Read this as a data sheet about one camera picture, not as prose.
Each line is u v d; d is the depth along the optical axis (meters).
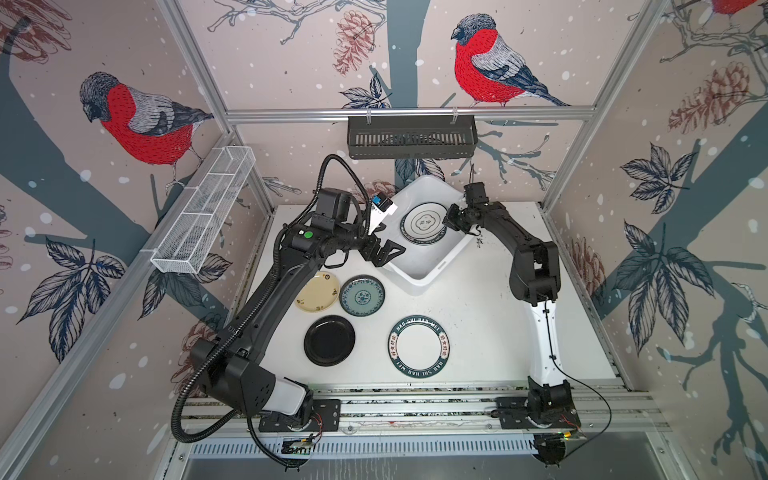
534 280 0.63
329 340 0.86
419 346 0.86
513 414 0.73
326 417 0.73
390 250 0.63
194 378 0.37
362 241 0.62
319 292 0.94
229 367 0.39
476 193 0.87
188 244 0.71
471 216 0.83
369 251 0.63
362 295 0.95
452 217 0.97
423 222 1.11
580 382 0.66
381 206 0.61
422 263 1.04
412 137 1.04
